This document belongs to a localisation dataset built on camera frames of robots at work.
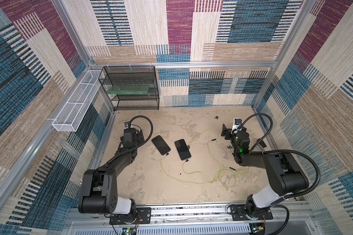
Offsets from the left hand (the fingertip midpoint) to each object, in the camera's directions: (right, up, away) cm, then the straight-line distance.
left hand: (134, 134), depth 92 cm
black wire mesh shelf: (-4, +39, +8) cm, 40 cm away
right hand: (+61, +5, +1) cm, 61 cm away
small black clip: (+57, +11, +23) cm, 62 cm away
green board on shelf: (-6, +29, +4) cm, 30 cm away
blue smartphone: (+16, -8, +8) cm, 19 cm away
